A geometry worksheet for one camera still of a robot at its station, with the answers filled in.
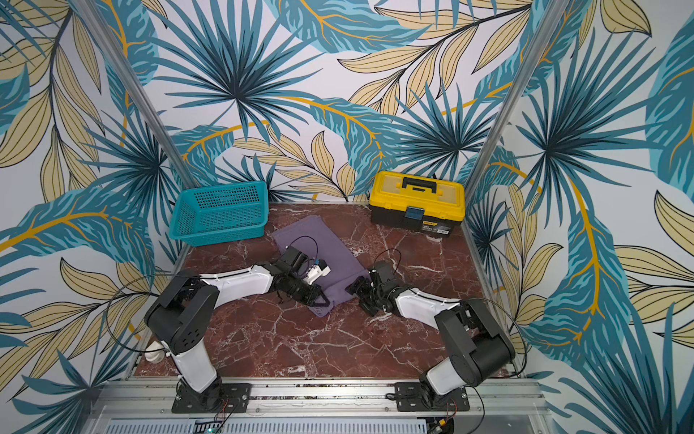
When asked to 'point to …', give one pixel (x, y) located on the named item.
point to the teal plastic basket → (207, 214)
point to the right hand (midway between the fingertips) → (350, 293)
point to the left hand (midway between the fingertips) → (325, 305)
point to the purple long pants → (311, 238)
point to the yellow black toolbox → (429, 203)
